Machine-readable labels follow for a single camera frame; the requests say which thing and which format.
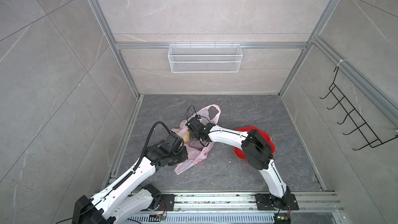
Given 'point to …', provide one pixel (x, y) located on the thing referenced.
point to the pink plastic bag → (197, 152)
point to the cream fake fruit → (186, 137)
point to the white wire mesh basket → (204, 58)
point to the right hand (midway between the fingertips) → (194, 133)
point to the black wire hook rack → (362, 126)
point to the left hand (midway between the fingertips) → (187, 152)
